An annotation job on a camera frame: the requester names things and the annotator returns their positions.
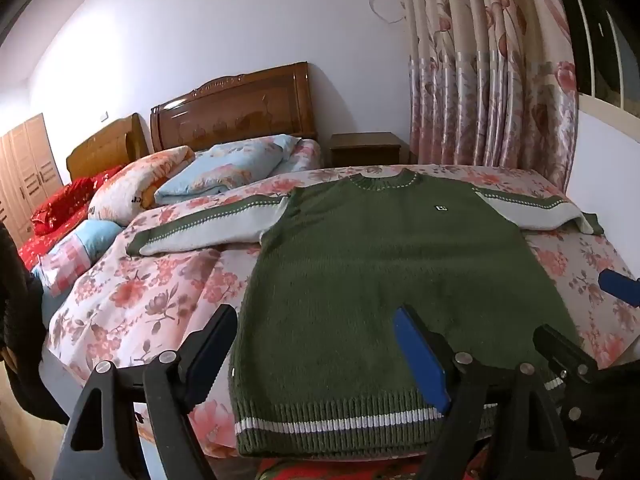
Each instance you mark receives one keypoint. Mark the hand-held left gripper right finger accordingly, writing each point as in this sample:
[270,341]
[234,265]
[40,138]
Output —
[422,360]

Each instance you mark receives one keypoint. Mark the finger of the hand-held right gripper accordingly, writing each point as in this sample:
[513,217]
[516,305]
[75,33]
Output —
[560,347]
[620,287]

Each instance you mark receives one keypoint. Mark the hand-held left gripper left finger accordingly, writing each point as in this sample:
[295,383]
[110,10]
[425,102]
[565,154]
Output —
[210,355]

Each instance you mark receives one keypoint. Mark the green knitted sweater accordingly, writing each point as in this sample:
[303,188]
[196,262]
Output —
[375,270]

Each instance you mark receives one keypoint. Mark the pink floral quilt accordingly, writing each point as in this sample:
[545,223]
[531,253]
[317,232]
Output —
[150,300]

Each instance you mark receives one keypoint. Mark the red floral cloth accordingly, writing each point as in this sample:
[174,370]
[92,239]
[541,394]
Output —
[340,469]

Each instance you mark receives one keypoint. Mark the pink and blue checkered pillow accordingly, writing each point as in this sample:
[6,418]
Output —
[75,255]

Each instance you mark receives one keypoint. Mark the dark padded jacket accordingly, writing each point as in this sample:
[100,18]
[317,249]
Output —
[25,320]

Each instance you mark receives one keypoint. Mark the folded orange floral blanket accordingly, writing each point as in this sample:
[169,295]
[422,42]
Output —
[135,180]

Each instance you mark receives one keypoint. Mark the folded light blue quilt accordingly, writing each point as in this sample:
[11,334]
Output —
[225,165]

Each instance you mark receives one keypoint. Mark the red patterned blanket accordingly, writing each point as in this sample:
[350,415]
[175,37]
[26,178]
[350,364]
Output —
[60,210]

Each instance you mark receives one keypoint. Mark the wooden nightstand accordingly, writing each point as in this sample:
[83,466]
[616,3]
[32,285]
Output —
[365,150]

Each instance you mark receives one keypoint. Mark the small plain wooden headboard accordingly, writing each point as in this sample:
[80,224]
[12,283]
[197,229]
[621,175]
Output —
[105,145]

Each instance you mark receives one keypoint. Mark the large carved wooden headboard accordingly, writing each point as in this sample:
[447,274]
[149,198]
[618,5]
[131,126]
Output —
[235,110]

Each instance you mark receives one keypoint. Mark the window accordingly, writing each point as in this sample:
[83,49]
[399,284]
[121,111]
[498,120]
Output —
[605,35]

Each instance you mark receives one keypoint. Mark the wooden wardrobe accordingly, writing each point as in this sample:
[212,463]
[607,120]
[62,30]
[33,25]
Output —
[25,175]

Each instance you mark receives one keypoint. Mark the pink floral curtain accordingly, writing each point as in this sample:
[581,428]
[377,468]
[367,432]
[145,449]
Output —
[480,70]

